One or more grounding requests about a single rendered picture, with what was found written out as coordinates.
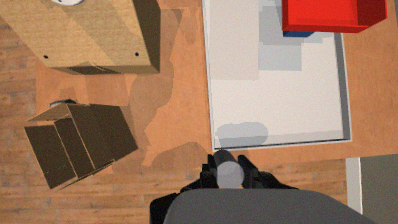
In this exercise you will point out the grey cylinder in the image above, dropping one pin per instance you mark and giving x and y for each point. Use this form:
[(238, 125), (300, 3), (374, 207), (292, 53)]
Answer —
[(230, 173)]

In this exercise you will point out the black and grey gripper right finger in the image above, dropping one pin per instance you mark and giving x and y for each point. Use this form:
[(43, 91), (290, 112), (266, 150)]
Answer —
[(253, 180)]

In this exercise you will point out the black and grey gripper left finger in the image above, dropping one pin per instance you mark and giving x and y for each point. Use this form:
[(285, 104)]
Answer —
[(208, 177)]

